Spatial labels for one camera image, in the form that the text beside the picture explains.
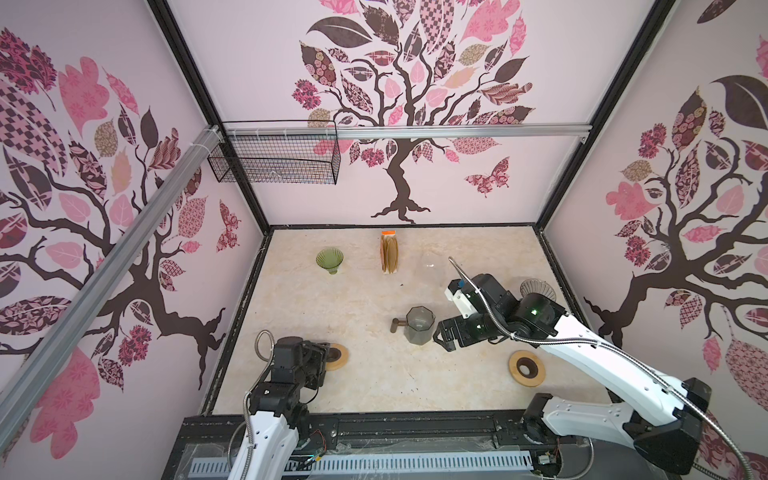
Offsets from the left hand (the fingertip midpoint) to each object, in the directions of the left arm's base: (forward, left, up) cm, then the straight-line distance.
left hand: (331, 355), depth 83 cm
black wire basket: (+56, +20, +30) cm, 66 cm away
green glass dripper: (+32, +4, +3) cm, 33 cm away
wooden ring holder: (0, -1, -2) cm, 3 cm away
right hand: (+1, -31, +15) cm, 34 cm away
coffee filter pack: (+36, -16, +3) cm, 39 cm away
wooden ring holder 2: (-3, -56, -3) cm, 56 cm away
